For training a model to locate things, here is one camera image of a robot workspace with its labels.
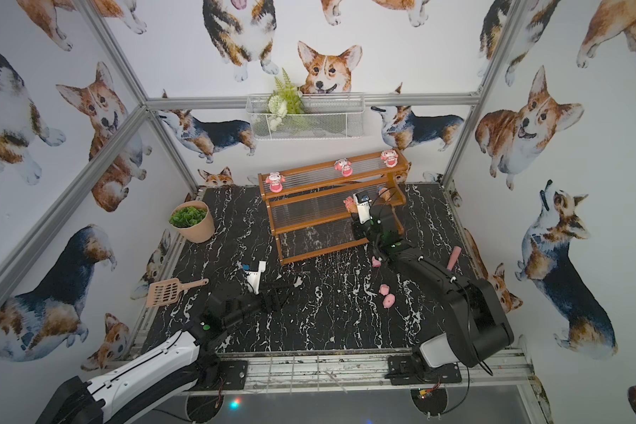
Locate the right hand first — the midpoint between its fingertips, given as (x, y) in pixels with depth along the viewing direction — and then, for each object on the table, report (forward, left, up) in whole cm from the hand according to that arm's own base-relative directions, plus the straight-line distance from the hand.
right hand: (353, 209), depth 86 cm
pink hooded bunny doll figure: (+2, +23, +11) cm, 26 cm away
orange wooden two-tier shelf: (+9, +17, -7) cm, 20 cm away
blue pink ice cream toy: (+12, -12, -6) cm, 18 cm away
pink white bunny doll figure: (+14, -12, +10) cm, 21 cm away
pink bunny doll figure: (+9, +3, +10) cm, 14 cm away
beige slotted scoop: (-19, +65, -20) cm, 70 cm away
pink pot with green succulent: (+1, +56, -6) cm, 56 cm away
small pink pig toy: (-9, -8, -20) cm, 23 cm away
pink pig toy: (-19, -10, -18) cm, 28 cm away
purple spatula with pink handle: (-6, -37, -21) cm, 43 cm away
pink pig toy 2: (-23, -11, -19) cm, 32 cm away
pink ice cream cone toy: (+1, +1, +1) cm, 2 cm away
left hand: (-22, +20, -8) cm, 31 cm away
